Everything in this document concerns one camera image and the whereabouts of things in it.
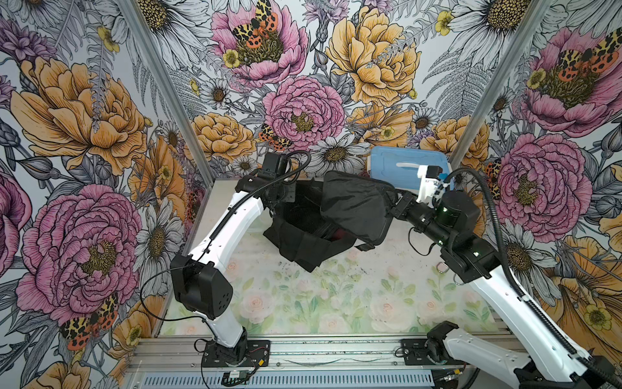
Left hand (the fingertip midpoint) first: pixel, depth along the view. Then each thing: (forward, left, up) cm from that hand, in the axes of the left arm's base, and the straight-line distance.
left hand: (285, 197), depth 83 cm
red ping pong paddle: (-10, -18, -8) cm, 22 cm away
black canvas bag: (-14, -5, +2) cm, 15 cm away
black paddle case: (-11, -23, +9) cm, 28 cm away
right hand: (-12, -27, +15) cm, 33 cm away
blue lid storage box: (+25, -47, -8) cm, 54 cm away
